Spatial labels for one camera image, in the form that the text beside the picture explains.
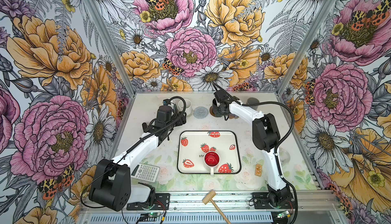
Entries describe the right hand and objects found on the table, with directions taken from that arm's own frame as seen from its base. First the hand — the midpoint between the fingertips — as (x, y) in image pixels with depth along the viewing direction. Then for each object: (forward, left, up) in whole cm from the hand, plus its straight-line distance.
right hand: (220, 115), depth 103 cm
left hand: (-11, +24, +11) cm, 29 cm away
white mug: (+4, +21, +2) cm, 21 cm away
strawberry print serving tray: (-19, +18, -5) cm, 26 cm away
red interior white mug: (-29, +8, -2) cm, 30 cm away
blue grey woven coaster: (+5, +13, -4) cm, 14 cm away
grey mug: (+6, -22, +6) cm, 23 cm away
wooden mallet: (-47, +10, -3) cm, 48 cm away
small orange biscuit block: (-35, -17, -4) cm, 39 cm away
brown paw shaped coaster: (-17, -2, +22) cm, 28 cm away
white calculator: (-34, +43, -3) cm, 55 cm away
